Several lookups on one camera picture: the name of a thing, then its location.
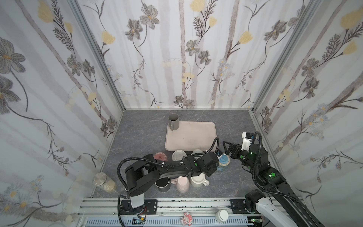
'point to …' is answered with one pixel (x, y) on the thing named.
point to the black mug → (163, 184)
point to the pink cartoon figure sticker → (186, 220)
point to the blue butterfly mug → (224, 159)
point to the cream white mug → (198, 181)
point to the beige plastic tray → (191, 136)
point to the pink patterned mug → (160, 156)
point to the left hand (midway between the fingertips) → (211, 162)
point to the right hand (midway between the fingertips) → (227, 141)
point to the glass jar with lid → (104, 182)
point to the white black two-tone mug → (198, 151)
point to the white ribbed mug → (177, 155)
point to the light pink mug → (182, 184)
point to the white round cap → (221, 215)
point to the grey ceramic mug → (173, 118)
